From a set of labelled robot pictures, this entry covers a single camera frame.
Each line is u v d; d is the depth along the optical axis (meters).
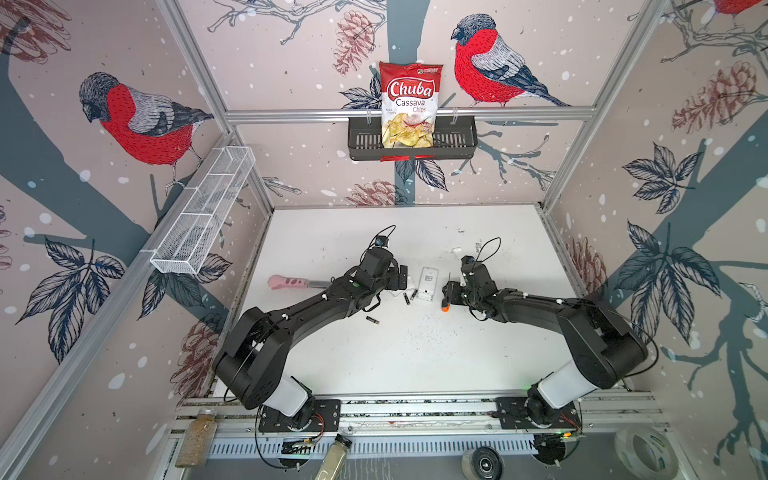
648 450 0.70
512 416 0.73
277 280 0.98
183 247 0.71
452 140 0.95
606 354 0.45
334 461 0.65
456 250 1.07
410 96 0.83
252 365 0.43
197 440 0.67
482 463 0.59
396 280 0.78
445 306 0.92
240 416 0.75
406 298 0.95
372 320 0.90
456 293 0.84
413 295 0.95
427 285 0.98
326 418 0.73
